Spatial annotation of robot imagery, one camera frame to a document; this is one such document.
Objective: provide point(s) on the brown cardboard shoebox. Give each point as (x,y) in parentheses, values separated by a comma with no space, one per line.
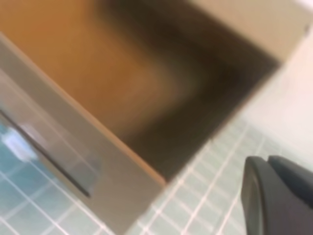
(115,97)

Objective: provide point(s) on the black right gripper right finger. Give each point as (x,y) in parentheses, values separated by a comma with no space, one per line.
(289,214)

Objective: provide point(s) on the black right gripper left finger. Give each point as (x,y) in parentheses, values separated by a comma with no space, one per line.
(258,180)

